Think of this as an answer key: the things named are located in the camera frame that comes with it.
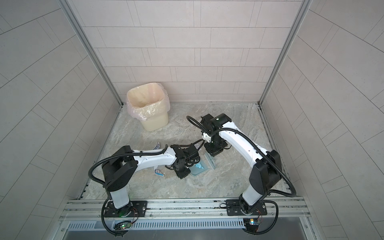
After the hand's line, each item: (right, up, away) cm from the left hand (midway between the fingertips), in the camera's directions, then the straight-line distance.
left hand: (187, 173), depth 84 cm
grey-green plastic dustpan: (+7, +3, -1) cm, 7 cm away
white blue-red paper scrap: (-16, +2, -3) cm, 16 cm away
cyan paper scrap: (+6, +4, 0) cm, 8 cm away
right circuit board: (+31, -17, -16) cm, 39 cm away
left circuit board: (-27, -16, -18) cm, 37 cm away
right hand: (+13, +13, -8) cm, 20 cm away
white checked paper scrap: (-19, +14, +8) cm, 25 cm away
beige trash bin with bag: (-27, +41, +17) cm, 52 cm away
